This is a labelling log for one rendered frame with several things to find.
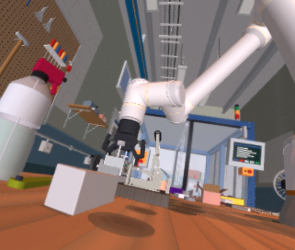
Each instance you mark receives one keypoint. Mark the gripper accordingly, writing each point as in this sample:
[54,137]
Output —
[128,130]

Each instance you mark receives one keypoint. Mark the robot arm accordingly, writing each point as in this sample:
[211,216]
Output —
[219,65]

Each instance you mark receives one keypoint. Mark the grey batch counter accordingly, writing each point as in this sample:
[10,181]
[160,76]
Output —
[111,165]

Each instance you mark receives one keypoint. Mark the beige toggle clamp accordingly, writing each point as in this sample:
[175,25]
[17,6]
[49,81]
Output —
[153,171]

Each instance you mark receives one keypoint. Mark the grey test fixture base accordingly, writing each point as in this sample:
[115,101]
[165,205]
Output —
[144,194]

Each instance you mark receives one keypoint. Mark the white box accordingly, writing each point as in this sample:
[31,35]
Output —
[80,190]

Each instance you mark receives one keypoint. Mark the purple small box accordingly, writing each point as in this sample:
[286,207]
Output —
[175,190]

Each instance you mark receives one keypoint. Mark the pink cardboard box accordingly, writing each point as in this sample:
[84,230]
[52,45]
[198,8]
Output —
[212,193]

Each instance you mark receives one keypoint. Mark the green flat block with knob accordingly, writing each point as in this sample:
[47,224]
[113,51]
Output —
[26,182]

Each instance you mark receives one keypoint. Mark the spray bottle with red trigger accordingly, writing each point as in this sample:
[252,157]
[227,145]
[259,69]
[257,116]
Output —
[17,119]

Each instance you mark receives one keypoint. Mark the screwdriver rack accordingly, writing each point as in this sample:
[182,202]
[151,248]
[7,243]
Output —
[56,53]

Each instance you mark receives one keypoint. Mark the signal light tower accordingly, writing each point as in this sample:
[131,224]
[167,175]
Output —
[237,112]

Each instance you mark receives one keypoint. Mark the yellow flat tray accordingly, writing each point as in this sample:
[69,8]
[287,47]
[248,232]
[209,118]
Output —
[233,200]

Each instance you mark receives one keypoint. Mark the grey monitor panel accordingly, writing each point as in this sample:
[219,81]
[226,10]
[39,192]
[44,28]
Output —
[246,153]

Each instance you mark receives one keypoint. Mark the orange button box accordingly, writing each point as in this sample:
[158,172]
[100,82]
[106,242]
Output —
[246,171]

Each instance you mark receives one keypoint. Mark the grey funnel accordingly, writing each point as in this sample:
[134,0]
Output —
[40,13]
[48,24]

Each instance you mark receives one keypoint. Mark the brown pegboard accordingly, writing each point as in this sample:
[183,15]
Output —
[23,39]

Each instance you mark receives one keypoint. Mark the black round fan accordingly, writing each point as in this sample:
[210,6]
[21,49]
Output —
[279,184]

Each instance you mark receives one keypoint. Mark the wooden wall shelf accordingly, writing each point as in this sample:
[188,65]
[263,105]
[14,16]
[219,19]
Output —
[88,115]

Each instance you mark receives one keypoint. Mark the grey wall window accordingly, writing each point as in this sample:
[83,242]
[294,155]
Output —
[123,77]

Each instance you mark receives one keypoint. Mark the grey wall socket box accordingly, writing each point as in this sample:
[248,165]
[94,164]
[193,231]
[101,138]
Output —
[45,146]

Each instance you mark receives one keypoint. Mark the blue framed machine enclosure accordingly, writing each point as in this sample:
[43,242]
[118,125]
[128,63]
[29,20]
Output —
[213,156]

